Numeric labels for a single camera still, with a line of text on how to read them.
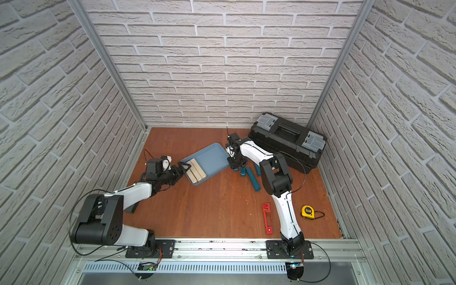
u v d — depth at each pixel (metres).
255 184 0.91
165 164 0.75
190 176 0.92
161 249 0.73
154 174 0.72
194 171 0.95
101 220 0.44
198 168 0.96
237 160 0.87
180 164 0.83
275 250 0.73
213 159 1.02
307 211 0.83
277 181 0.58
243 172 0.96
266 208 0.83
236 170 0.97
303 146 0.88
